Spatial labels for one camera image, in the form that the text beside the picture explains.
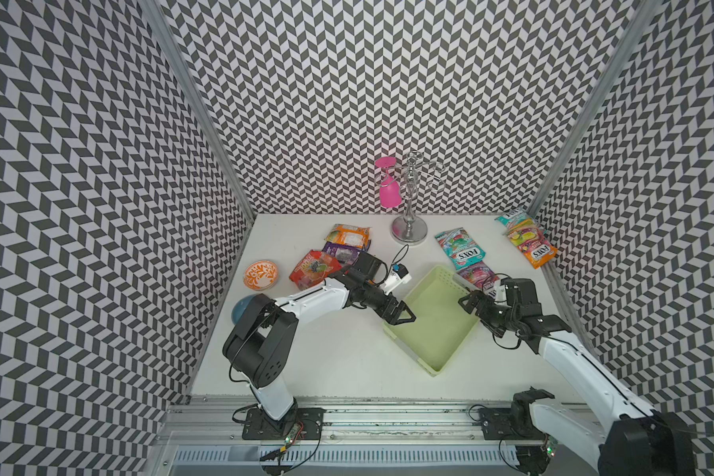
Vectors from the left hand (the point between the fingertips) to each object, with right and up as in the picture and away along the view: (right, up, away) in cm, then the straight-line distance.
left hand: (403, 313), depth 83 cm
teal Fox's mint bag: (+22, +17, +20) cm, 35 cm away
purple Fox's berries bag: (-20, +16, +22) cm, 34 cm away
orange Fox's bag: (+48, +20, +21) cm, 56 cm away
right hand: (+18, 0, +1) cm, 19 cm away
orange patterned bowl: (-47, +9, +16) cm, 50 cm away
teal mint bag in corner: (+45, +29, +29) cm, 61 cm away
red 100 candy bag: (-29, +11, +15) cm, 34 cm away
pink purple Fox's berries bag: (+27, +8, +14) cm, 32 cm away
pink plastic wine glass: (-2, +39, +22) cm, 44 cm away
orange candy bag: (-17, +23, +25) cm, 38 cm away
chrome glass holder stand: (+6, +25, +32) cm, 41 cm away
